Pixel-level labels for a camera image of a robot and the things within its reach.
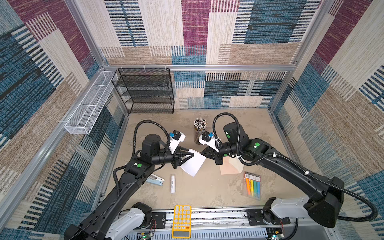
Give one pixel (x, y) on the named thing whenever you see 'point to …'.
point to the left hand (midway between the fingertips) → (191, 152)
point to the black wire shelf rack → (145, 90)
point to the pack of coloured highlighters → (252, 184)
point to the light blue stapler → (155, 179)
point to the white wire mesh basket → (92, 99)
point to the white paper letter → (194, 164)
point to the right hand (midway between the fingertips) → (202, 156)
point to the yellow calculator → (181, 226)
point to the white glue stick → (172, 184)
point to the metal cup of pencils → (200, 125)
